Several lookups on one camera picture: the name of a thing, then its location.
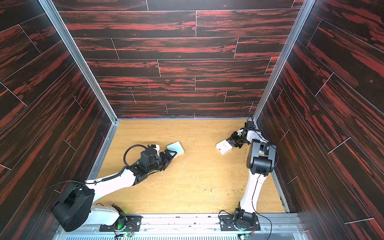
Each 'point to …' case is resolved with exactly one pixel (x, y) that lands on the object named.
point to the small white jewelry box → (223, 147)
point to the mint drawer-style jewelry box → (176, 147)
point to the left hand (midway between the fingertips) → (177, 156)
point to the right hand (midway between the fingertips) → (230, 141)
